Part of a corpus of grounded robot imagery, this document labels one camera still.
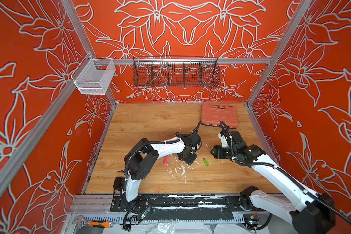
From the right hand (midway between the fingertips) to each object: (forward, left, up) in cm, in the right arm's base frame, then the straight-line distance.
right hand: (213, 150), depth 79 cm
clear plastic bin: (+41, +76, +20) cm, 89 cm away
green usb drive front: (-2, +3, -12) cm, 13 cm away
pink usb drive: (-1, +28, -14) cm, 31 cm away
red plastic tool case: (+33, -6, -7) cm, 35 cm away
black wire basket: (+49, +22, +19) cm, 57 cm away
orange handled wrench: (-33, +67, -11) cm, 75 cm away
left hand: (0, +12, -11) cm, 17 cm away
